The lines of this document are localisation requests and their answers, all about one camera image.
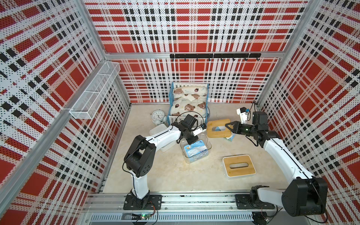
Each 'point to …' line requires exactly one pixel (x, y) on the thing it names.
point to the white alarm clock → (158, 116)
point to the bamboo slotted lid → (210, 133)
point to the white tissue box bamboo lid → (238, 166)
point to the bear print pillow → (191, 92)
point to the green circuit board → (140, 216)
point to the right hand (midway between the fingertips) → (228, 124)
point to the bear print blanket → (185, 103)
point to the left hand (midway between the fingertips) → (195, 136)
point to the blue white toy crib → (170, 119)
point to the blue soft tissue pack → (197, 149)
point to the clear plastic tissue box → (207, 143)
